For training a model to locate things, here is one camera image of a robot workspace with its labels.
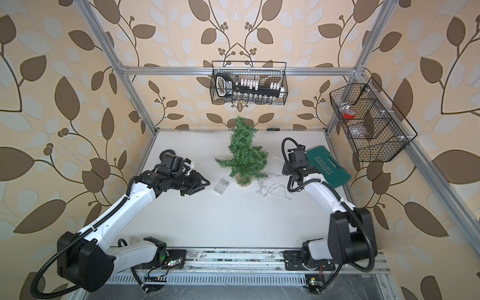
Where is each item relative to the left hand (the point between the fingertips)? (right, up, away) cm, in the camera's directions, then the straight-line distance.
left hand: (205, 181), depth 77 cm
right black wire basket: (+69, +21, -3) cm, 72 cm away
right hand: (+39, +5, +12) cm, 41 cm away
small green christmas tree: (+17, +8, +2) cm, 19 cm away
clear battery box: (+4, -5, +19) cm, 20 cm away
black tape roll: (-31, +12, +31) cm, 45 cm away
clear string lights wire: (+29, -5, +18) cm, 35 cm away
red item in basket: (+62, +29, +3) cm, 69 cm away
